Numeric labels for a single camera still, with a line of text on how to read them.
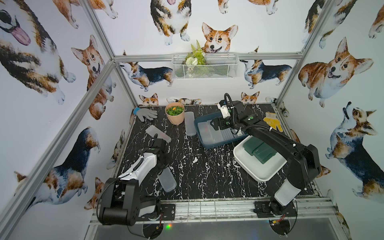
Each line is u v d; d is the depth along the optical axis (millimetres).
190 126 1064
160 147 704
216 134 1007
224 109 757
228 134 1005
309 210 750
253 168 882
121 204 414
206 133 1031
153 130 1060
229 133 749
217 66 923
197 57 823
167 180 836
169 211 733
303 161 434
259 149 895
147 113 1146
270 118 1121
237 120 640
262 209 733
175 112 1005
